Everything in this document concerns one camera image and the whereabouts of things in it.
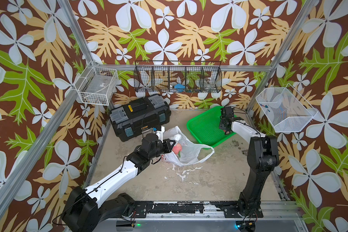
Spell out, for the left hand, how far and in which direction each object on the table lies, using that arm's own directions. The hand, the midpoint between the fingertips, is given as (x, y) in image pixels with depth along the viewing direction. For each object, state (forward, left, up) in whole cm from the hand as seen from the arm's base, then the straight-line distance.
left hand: (176, 140), depth 77 cm
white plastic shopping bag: (+2, -9, -16) cm, 18 cm away
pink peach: (+1, 0, -11) cm, 11 cm away
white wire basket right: (+16, -64, +7) cm, 66 cm away
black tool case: (+22, +25, -5) cm, 34 cm away
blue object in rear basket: (+36, -2, +7) cm, 37 cm away
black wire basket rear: (+47, -1, +9) cm, 48 cm away
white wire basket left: (+31, +49, +13) cm, 59 cm away
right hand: (+21, -35, -13) cm, 43 cm away
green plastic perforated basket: (+24, -22, -20) cm, 39 cm away
